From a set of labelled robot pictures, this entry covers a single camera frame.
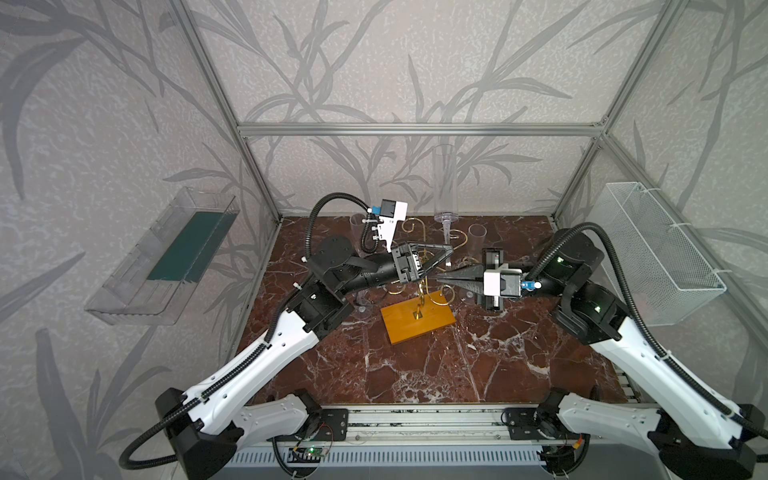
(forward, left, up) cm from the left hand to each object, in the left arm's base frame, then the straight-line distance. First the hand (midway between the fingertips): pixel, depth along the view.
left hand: (451, 250), depth 50 cm
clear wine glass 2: (+12, +21, -47) cm, 53 cm away
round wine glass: (+28, -14, -31) cm, 44 cm away
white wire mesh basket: (+3, -46, -12) cm, 47 cm away
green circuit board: (-26, +29, -48) cm, 62 cm away
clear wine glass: (+50, -7, -30) cm, 59 cm away
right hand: (-2, +2, 0) cm, 3 cm away
